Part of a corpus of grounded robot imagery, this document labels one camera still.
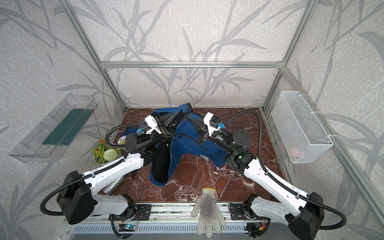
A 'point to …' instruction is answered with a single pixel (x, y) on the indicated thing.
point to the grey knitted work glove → (210, 215)
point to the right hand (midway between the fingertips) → (191, 111)
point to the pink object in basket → (295, 152)
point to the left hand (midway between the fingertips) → (182, 108)
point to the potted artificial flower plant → (103, 154)
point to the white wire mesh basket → (303, 137)
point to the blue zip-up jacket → (171, 150)
